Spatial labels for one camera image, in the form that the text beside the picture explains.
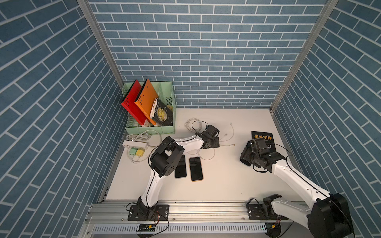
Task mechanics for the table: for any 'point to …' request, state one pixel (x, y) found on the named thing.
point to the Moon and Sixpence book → (161, 113)
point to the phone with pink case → (196, 169)
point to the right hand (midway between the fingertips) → (246, 155)
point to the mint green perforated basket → (164, 91)
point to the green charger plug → (133, 150)
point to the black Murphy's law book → (268, 138)
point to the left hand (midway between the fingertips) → (218, 144)
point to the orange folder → (146, 100)
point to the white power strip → (127, 145)
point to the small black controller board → (147, 227)
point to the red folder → (129, 104)
